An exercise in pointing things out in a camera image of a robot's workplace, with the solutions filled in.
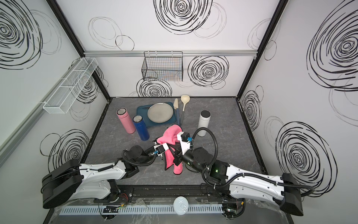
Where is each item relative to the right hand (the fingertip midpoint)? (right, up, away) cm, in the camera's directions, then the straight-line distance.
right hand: (168, 145), depth 63 cm
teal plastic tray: (-25, +16, +46) cm, 55 cm away
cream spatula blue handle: (+1, +20, +48) cm, 52 cm away
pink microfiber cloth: (+1, +5, -2) cm, 5 cm away
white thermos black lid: (+20, +10, +19) cm, 29 cm away
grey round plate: (-11, +14, +47) cm, 51 cm away
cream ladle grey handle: (+9, +26, +53) cm, 60 cm away
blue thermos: (-19, +6, +21) cm, 29 cm away
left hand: (+2, +2, +7) cm, 7 cm away
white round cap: (+5, -29, +3) cm, 30 cm away
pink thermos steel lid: (-29, +14, +19) cm, 38 cm away
